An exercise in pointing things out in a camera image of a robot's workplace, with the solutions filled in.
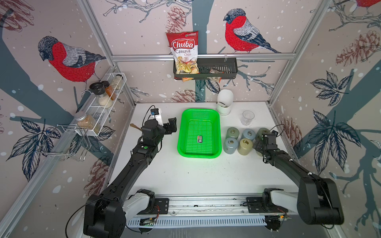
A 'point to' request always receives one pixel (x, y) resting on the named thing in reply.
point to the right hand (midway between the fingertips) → (262, 143)
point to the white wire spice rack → (75, 140)
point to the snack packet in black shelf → (215, 71)
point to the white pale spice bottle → (116, 82)
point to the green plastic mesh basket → (199, 135)
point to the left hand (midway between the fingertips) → (171, 115)
